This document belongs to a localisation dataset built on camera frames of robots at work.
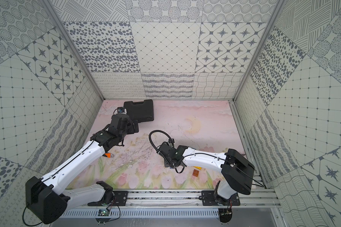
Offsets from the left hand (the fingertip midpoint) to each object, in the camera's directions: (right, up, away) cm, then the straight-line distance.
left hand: (133, 123), depth 79 cm
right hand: (+22, -24, +4) cm, 32 cm away
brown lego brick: (+36, -30, +3) cm, 47 cm away
